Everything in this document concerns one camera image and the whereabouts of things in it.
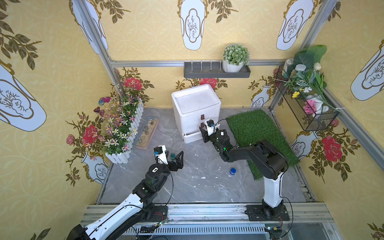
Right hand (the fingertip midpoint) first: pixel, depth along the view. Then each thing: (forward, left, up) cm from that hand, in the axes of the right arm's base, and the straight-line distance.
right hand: (212, 120), depth 95 cm
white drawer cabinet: (+1, +13, +10) cm, 16 cm away
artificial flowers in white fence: (-5, +56, +6) cm, 56 cm away
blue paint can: (-28, -12, -11) cm, 33 cm away
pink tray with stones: (-4, +45, -11) cm, 46 cm away
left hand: (-24, +23, +2) cm, 33 cm away
